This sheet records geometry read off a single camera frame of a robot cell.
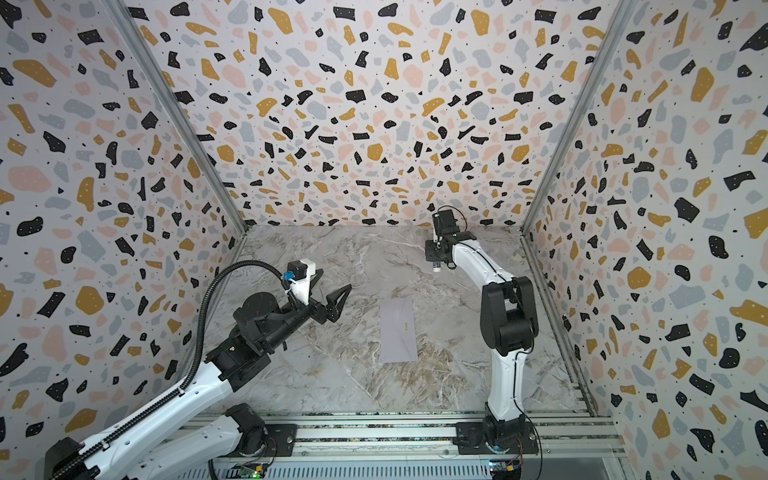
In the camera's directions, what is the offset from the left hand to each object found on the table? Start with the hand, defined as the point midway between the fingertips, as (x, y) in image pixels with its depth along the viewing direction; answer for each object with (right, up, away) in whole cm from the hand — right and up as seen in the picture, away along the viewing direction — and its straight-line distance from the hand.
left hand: (334, 275), depth 68 cm
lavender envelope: (+14, -22, +24) cm, 35 cm away
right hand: (+25, +8, +30) cm, 40 cm away
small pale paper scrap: (+60, +4, +47) cm, 76 cm away
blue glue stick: (+27, 0, +31) cm, 41 cm away
